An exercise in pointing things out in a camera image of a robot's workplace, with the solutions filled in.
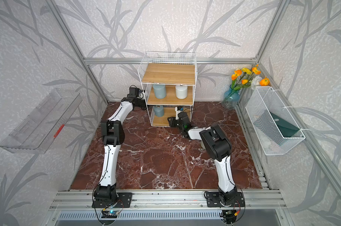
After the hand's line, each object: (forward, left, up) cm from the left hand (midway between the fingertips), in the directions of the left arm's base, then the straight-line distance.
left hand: (155, 102), depth 105 cm
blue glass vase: (+5, -58, 0) cm, 59 cm away
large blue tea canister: (-9, -6, +19) cm, 22 cm away
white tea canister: (-10, -19, +19) cm, 29 cm away
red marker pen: (-38, +39, +20) cm, 58 cm away
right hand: (-12, -10, -3) cm, 16 cm away
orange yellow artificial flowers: (+11, -65, +15) cm, 68 cm away
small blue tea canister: (-5, -3, -4) cm, 7 cm away
